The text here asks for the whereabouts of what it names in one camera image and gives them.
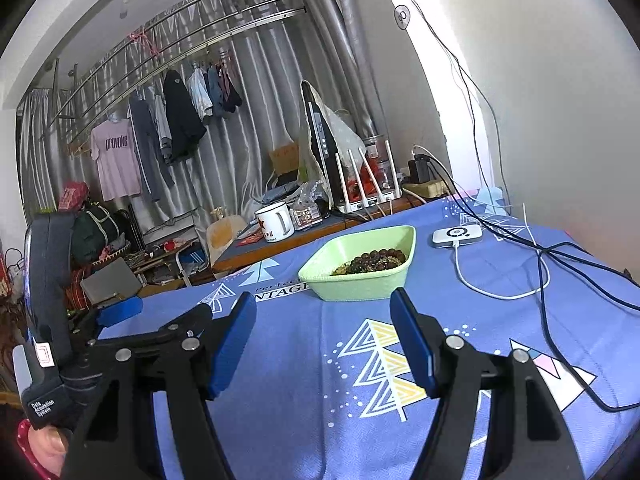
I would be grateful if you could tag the white enamel mug red star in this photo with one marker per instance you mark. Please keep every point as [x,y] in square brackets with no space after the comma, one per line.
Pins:
[275,222]

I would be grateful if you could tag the black power adapter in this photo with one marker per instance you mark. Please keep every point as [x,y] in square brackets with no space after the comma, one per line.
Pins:
[420,169]

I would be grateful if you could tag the blue patterned tablecloth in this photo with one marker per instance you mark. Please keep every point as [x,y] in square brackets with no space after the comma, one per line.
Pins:
[323,390]

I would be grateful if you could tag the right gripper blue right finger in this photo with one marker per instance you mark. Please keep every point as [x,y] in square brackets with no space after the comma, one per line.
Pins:
[527,436]

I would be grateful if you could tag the green plastic tray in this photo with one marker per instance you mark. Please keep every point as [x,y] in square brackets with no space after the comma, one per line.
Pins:
[367,265]

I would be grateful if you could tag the white power bank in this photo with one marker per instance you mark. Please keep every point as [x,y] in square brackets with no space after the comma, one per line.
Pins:
[457,235]

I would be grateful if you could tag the metal clothes rack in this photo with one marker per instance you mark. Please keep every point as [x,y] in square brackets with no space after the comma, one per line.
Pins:
[183,31]

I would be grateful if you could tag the wooden desk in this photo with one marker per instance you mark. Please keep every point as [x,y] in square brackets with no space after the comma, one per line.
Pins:
[238,256]

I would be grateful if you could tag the red envelope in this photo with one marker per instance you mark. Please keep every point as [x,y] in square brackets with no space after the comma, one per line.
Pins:
[252,238]

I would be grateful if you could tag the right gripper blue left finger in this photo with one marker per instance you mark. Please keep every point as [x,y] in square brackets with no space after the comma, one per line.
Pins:
[191,359]

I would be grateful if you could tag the black hanging shirt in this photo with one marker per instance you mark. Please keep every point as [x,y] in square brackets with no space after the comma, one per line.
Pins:
[185,125]

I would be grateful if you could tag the grey laptop box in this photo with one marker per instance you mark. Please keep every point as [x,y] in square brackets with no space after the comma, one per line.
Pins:
[113,283]

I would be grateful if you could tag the beige sack bag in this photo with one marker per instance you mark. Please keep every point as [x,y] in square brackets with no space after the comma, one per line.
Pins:
[221,234]

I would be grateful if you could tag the white wifi router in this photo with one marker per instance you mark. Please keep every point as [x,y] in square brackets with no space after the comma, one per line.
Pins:
[367,178]

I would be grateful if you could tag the dark green duffel bag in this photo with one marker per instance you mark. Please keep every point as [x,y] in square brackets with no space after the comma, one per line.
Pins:
[94,228]

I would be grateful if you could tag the pink t-shirt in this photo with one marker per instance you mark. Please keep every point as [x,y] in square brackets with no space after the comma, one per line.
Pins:
[112,149]

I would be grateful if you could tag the left hand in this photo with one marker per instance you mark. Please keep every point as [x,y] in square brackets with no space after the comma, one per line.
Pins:
[45,448]

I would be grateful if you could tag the cloth covered monitor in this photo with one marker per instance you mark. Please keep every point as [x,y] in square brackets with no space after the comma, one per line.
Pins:
[334,151]

